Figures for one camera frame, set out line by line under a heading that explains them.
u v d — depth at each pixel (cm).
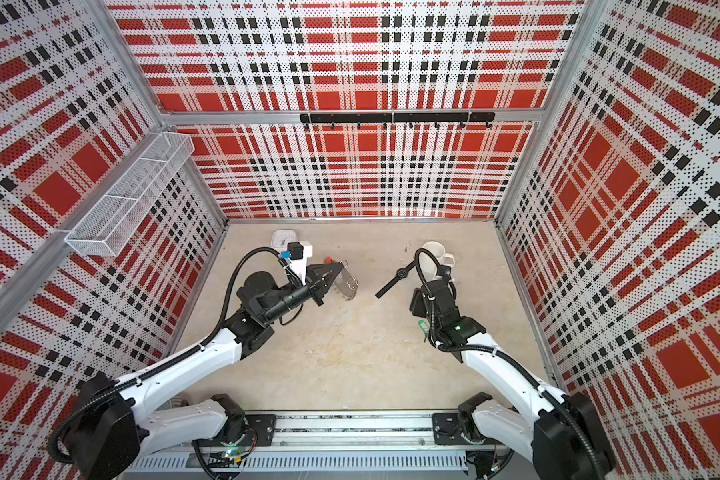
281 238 111
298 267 62
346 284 72
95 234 67
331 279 69
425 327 91
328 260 75
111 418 39
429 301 62
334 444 74
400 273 105
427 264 101
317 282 63
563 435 40
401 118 90
